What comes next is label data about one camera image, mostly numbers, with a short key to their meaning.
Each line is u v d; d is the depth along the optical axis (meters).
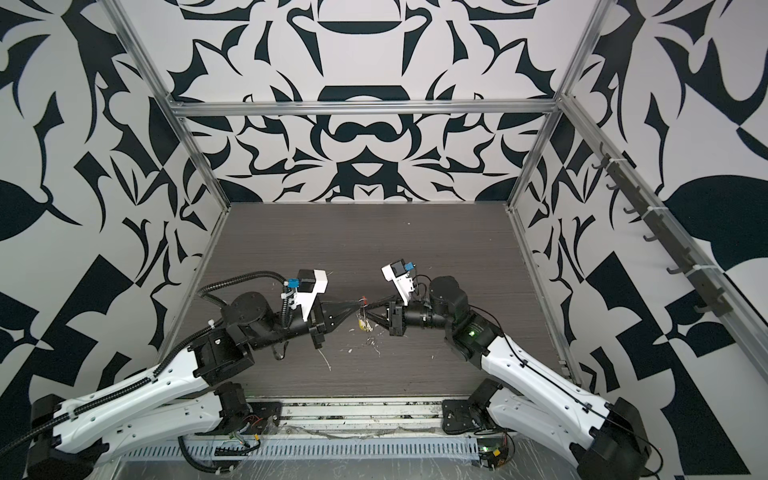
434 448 0.71
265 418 0.74
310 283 0.50
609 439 0.39
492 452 0.71
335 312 0.58
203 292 0.42
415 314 0.60
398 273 0.61
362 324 0.66
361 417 0.76
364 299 0.58
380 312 0.63
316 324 0.52
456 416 0.74
